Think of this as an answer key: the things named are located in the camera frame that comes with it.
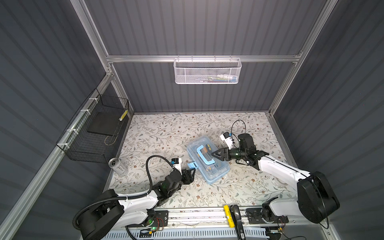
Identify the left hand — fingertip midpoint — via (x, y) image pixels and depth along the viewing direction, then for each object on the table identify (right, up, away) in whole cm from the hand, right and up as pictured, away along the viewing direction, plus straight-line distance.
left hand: (192, 170), depth 83 cm
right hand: (+13, +9, -2) cm, 16 cm away
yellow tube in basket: (-38, +30, -1) cm, 49 cm away
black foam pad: (-46, +26, -3) cm, 53 cm away
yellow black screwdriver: (+10, +12, +6) cm, 16 cm away
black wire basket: (-48, +21, -11) cm, 54 cm away
